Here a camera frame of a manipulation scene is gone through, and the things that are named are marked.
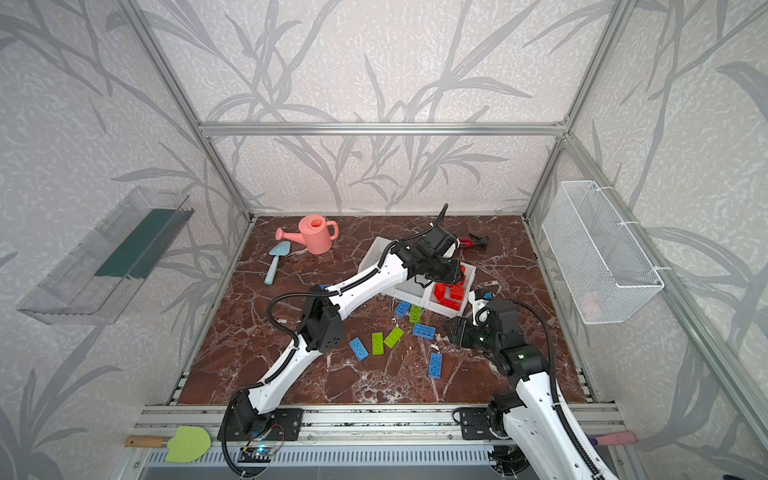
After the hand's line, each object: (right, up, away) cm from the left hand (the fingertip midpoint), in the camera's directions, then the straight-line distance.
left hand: (466, 270), depth 87 cm
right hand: (-6, -12, -7) cm, 15 cm away
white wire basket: (+24, +3, -25) cm, 35 cm away
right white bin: (-9, -11, +5) cm, 15 cm away
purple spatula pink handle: (+32, -38, -16) cm, 53 cm away
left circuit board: (-56, -44, -14) cm, 72 cm away
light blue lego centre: (-31, -23, 0) cm, 39 cm away
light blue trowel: (-63, +6, +21) cm, 67 cm away
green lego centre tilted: (-21, -20, +2) cm, 29 cm away
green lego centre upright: (-26, -21, +2) cm, 34 cm away
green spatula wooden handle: (-70, -40, -16) cm, 83 cm away
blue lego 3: (-35, -1, -26) cm, 43 cm away
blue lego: (-13, -19, +2) cm, 23 cm away
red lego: (-1, -2, 0) cm, 3 cm away
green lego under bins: (-15, -14, +6) cm, 21 cm away
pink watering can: (-49, +11, +15) cm, 52 cm away
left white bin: (-29, +4, +16) cm, 33 cm away
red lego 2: (-3, -9, +10) cm, 14 cm away
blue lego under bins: (-19, -13, +7) cm, 24 cm away
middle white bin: (-16, -8, +9) cm, 20 cm away
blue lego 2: (-10, -26, -5) cm, 28 cm away
